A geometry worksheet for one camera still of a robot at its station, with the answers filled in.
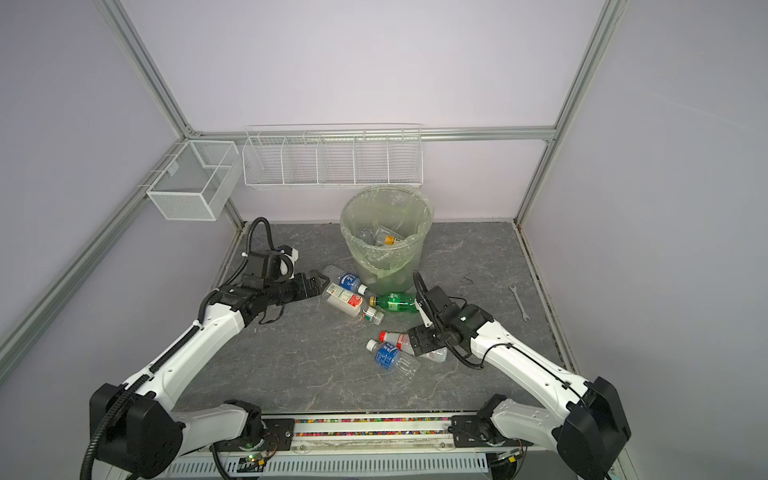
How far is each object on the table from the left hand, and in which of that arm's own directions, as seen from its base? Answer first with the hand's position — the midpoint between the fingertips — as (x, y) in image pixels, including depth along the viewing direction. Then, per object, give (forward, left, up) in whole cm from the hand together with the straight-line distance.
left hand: (316, 285), depth 81 cm
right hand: (-13, -29, -8) cm, 33 cm away
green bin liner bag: (+24, -21, -4) cm, 32 cm away
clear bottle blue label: (-17, -19, -12) cm, 28 cm away
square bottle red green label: (+2, -6, -12) cm, 13 cm away
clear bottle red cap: (-12, -22, -13) cm, 29 cm away
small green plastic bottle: (0, -22, -12) cm, 25 cm away
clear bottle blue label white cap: (+8, -8, -12) cm, 17 cm away
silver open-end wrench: (-5, -63, -18) cm, 66 cm away
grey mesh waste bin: (+24, -21, -4) cm, 32 cm away
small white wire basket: (+41, +42, +6) cm, 59 cm away
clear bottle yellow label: (+19, -19, -3) cm, 27 cm away
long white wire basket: (+43, -4, +12) cm, 45 cm away
